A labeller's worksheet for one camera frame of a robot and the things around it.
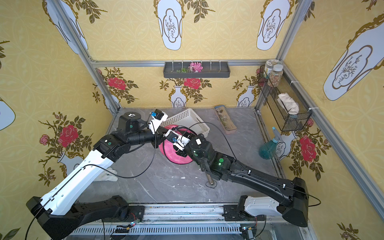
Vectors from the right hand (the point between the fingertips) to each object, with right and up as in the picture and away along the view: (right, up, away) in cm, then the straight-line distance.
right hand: (181, 128), depth 67 cm
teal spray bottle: (+55, -16, +32) cm, 65 cm away
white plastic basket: (+1, +5, +45) cm, 45 cm away
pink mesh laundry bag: (-6, -9, -2) cm, 11 cm away
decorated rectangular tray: (+29, +5, +43) cm, 52 cm away
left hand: (-6, -1, +1) cm, 6 cm away
